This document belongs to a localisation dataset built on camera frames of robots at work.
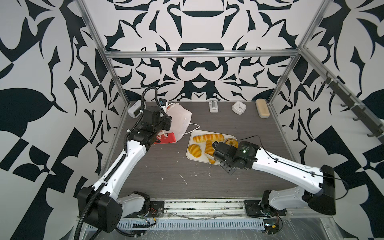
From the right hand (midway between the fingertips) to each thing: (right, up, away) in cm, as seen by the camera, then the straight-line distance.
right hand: (228, 162), depth 74 cm
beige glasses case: (+35, +28, +38) cm, 59 cm away
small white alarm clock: (+18, +29, +40) cm, 53 cm away
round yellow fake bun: (-16, +2, +15) cm, 22 cm away
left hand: (-31, +25, +3) cm, 40 cm away
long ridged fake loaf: (-8, +9, +23) cm, 26 cm away
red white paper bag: (-25, +21, +19) cm, 37 cm away
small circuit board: (+19, -30, -3) cm, 36 cm away
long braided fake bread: (-7, -3, +13) cm, 15 cm away
